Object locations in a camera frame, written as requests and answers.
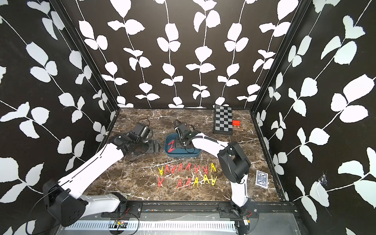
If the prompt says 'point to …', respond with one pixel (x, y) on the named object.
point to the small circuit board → (118, 224)
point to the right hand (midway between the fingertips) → (177, 142)
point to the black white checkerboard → (223, 120)
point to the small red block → (236, 122)
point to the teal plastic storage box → (178, 152)
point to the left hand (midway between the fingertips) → (154, 146)
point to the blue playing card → (262, 178)
